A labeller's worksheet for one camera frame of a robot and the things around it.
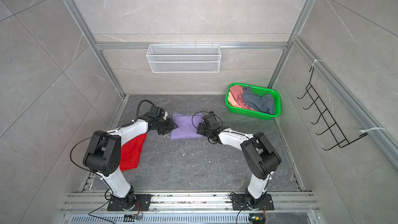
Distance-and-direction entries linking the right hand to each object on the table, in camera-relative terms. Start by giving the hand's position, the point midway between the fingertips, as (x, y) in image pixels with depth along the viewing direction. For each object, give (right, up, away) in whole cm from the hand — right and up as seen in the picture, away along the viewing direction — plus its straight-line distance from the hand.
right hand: (200, 127), depth 95 cm
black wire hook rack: (+57, 0, -34) cm, 66 cm away
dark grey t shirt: (+46, +15, +12) cm, 50 cm away
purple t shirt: (-9, 0, +3) cm, 9 cm away
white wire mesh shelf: (-11, +45, +5) cm, 46 cm away
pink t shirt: (+24, +19, +9) cm, 32 cm away
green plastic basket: (+45, +25, +19) cm, 54 cm away
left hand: (-15, +2, -1) cm, 15 cm away
